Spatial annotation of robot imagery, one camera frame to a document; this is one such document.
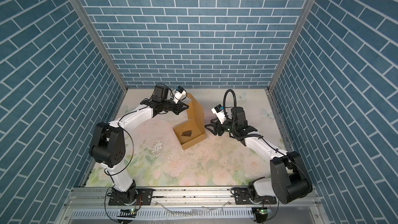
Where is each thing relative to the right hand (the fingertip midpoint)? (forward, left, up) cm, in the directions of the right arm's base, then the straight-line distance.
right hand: (210, 124), depth 83 cm
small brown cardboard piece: (+1, +14, -13) cm, 19 cm away
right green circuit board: (-35, -28, -16) cm, 47 cm away
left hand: (+10, +12, +2) cm, 16 cm away
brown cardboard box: (+8, +10, -14) cm, 19 cm away
